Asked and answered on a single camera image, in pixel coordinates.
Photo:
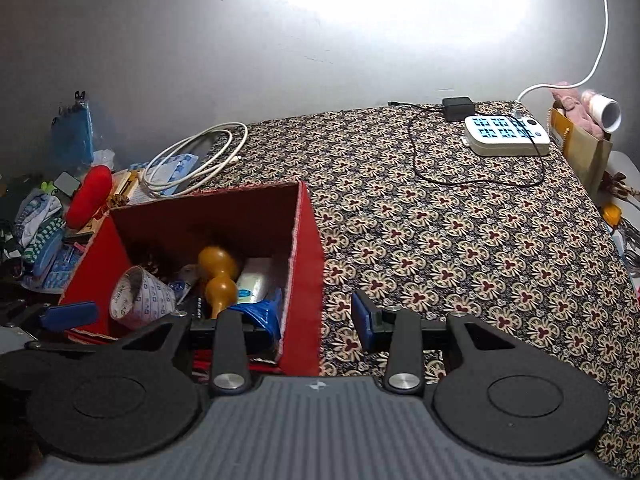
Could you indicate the tan paper pack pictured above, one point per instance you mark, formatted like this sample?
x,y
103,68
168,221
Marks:
x,y
125,187

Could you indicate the small orange object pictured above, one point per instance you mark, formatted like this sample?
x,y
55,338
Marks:
x,y
612,215

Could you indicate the dark metal clutter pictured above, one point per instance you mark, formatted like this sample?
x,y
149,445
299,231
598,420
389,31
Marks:
x,y
630,245

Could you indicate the red cardboard box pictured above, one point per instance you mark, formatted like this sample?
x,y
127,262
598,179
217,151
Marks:
x,y
305,270

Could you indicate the white tube blue cap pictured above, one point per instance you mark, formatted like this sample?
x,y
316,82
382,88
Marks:
x,y
247,290

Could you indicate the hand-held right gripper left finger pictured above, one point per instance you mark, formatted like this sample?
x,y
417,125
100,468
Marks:
x,y
265,317

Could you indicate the blue plastic bag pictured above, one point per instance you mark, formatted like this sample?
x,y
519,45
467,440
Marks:
x,y
75,135

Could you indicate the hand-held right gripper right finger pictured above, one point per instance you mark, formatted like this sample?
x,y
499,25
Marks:
x,y
362,320

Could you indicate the white plastic cup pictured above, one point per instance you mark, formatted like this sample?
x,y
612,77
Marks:
x,y
610,115

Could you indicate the black power adapter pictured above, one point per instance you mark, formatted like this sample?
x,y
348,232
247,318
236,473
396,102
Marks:
x,y
457,108

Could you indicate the blue white packet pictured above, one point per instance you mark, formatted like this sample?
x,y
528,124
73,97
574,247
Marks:
x,y
172,167

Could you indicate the floral patterned tablecloth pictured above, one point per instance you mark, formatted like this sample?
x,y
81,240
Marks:
x,y
450,260

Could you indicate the brown paper bag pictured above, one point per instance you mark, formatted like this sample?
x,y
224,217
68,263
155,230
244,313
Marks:
x,y
580,155

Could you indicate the red glasses case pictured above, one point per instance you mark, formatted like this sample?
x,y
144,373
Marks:
x,y
87,195

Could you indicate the black phone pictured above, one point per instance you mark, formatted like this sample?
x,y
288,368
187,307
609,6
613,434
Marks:
x,y
67,182

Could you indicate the brown gourd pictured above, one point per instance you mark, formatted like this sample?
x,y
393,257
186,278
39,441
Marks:
x,y
217,260

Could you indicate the white power strip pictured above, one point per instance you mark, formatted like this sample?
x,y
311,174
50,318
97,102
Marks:
x,y
500,145

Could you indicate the pink plush toy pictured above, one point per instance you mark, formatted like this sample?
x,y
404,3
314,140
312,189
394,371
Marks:
x,y
570,102

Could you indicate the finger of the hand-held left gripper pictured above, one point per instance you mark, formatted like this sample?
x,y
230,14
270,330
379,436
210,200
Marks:
x,y
70,344
70,316

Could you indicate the striped cloth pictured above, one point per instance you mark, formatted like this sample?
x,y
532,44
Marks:
x,y
37,220

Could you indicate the brown patterned ornament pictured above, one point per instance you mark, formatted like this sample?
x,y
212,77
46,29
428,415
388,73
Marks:
x,y
622,185

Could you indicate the pinecone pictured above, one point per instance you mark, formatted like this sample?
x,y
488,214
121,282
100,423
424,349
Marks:
x,y
152,262

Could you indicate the blue printed item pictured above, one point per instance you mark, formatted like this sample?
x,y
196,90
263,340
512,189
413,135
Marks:
x,y
182,280

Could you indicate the printed tape roll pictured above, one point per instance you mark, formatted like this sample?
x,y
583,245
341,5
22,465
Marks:
x,y
145,295

